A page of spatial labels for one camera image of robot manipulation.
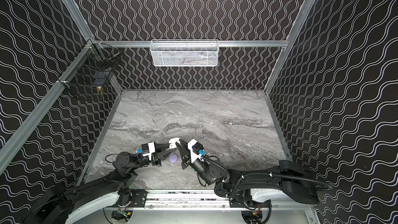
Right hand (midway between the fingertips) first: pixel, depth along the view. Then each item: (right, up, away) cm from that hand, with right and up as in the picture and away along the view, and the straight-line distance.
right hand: (179, 141), depth 64 cm
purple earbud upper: (+11, -5, +31) cm, 33 cm away
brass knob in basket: (-45, +24, +18) cm, 54 cm away
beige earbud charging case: (-3, -1, +1) cm, 3 cm away
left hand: (-2, -3, 0) cm, 3 cm away
